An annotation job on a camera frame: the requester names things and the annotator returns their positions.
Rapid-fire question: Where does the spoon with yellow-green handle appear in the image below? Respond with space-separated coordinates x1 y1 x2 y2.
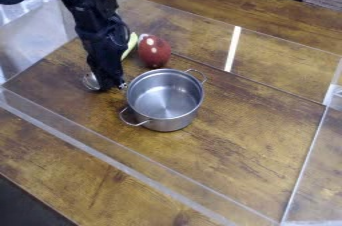
83 32 138 91

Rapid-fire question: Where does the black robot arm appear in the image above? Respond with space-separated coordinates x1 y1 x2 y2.
0 0 131 91

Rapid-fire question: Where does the silver pot with handles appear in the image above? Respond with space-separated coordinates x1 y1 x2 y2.
119 68 207 132

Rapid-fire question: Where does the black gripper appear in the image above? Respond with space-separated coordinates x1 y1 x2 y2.
73 11 130 91

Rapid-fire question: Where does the clear acrylic enclosure wall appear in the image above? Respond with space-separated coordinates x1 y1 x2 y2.
0 0 342 226

